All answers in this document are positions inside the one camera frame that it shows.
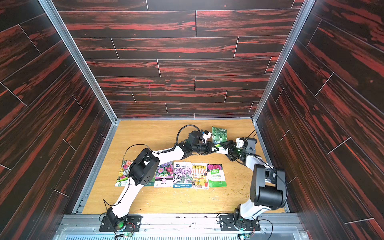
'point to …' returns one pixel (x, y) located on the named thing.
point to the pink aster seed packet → (164, 175)
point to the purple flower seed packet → (182, 175)
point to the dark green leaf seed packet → (219, 135)
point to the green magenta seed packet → (216, 175)
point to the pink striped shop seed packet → (200, 175)
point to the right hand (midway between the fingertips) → (224, 146)
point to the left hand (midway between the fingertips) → (220, 150)
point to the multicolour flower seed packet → (122, 178)
